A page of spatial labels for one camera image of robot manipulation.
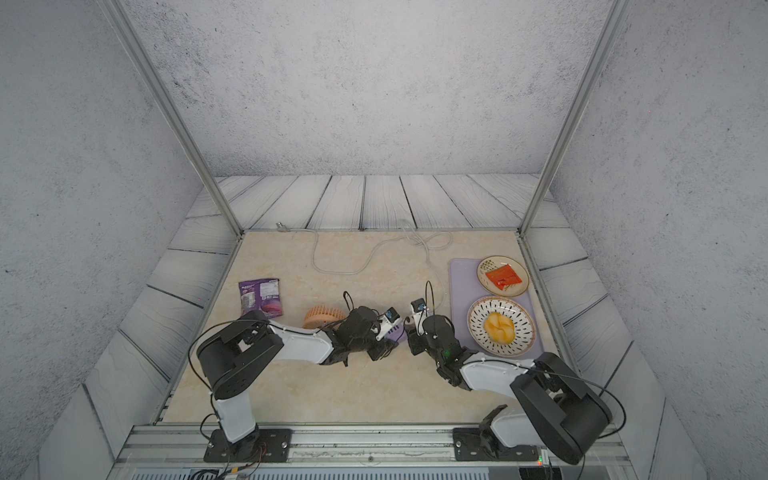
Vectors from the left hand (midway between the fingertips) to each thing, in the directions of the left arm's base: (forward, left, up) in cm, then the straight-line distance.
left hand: (396, 340), depth 90 cm
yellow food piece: (+2, -31, +3) cm, 31 cm away
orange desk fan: (+2, +21, +12) cm, 24 cm away
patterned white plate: (+2, -39, +2) cm, 39 cm away
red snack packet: (+22, -38, +1) cm, 44 cm away
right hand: (+2, -5, +5) cm, 7 cm away
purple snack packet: (+16, +44, +2) cm, 47 cm away
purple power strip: (-2, 0, +9) cm, 9 cm away
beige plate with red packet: (+28, -36, +2) cm, 46 cm away
